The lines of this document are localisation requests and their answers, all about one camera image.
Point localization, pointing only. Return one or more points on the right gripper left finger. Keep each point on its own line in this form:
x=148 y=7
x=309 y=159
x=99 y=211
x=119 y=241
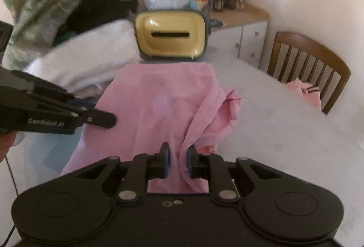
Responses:
x=159 y=163

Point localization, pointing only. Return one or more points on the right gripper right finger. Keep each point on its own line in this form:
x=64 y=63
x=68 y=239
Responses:
x=198 y=164

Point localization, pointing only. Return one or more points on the plain pink t-shirt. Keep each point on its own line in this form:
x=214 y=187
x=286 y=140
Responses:
x=181 y=104

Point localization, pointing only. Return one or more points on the person's left hand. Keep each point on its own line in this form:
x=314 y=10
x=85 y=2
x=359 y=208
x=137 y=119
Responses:
x=6 y=142

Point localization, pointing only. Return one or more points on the white folded cloth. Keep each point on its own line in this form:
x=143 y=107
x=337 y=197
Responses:
x=88 y=63

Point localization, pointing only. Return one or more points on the black garment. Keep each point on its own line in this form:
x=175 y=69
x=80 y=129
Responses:
x=94 y=13

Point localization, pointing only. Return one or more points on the pink garment on chair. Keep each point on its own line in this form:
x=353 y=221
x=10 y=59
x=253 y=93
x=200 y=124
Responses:
x=308 y=92

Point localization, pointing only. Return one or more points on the wooden top white sideboard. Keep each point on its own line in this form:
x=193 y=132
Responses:
x=241 y=34

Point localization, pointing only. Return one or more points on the wooden slat-back chair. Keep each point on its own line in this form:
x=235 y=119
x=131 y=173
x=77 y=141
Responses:
x=296 y=56

